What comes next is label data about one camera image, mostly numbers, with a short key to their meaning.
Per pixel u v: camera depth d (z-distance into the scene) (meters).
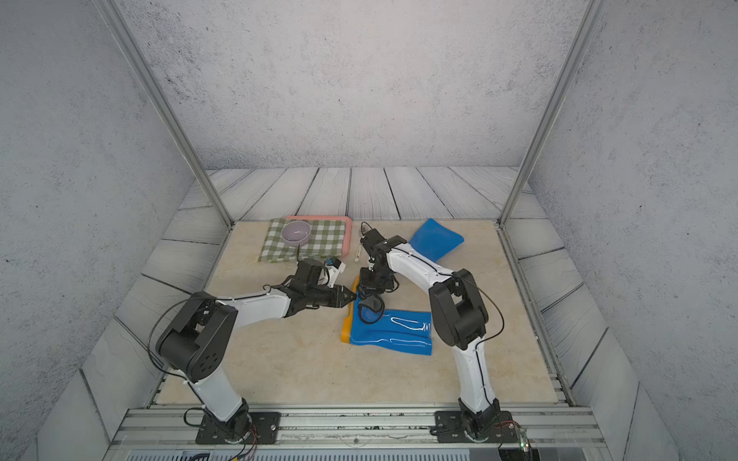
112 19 0.70
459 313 0.53
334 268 0.85
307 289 0.76
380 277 0.81
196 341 0.48
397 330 0.91
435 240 1.18
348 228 1.20
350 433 0.73
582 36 0.74
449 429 0.72
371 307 0.87
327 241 1.15
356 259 1.08
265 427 0.73
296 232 1.11
